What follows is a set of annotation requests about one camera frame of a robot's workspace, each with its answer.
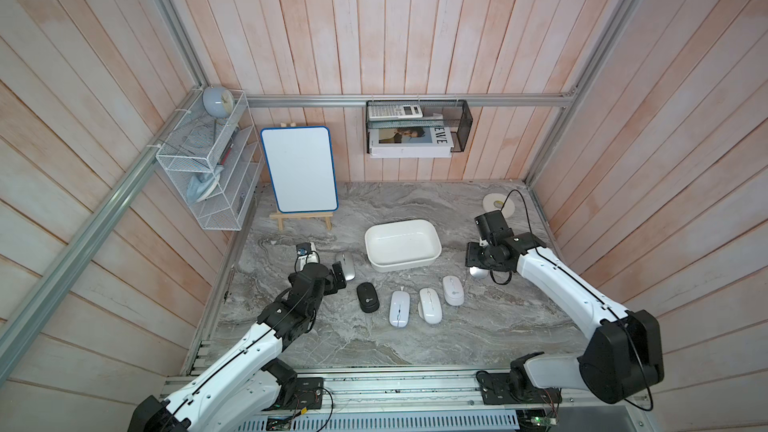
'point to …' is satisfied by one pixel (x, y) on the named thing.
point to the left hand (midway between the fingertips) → (326, 270)
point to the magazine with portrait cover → (418, 142)
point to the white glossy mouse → (430, 306)
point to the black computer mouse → (368, 297)
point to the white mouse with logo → (453, 290)
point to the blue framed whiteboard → (301, 168)
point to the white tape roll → (495, 202)
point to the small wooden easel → (302, 215)
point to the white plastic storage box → (402, 245)
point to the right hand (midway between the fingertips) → (475, 254)
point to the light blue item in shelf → (198, 182)
